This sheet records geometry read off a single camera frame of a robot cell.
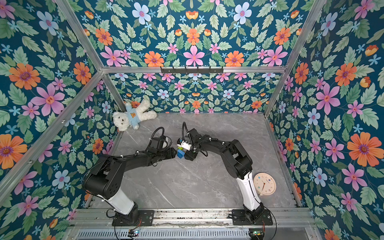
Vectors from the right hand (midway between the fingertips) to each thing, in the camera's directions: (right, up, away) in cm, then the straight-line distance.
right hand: (193, 149), depth 100 cm
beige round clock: (+41, -17, -17) cm, 48 cm away
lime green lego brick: (-8, +1, -6) cm, 10 cm away
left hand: (-11, -1, -4) cm, 12 cm away
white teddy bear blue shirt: (-50, +19, +5) cm, 54 cm away
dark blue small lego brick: (-8, -3, -5) cm, 10 cm away
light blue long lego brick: (-7, -1, -5) cm, 9 cm away
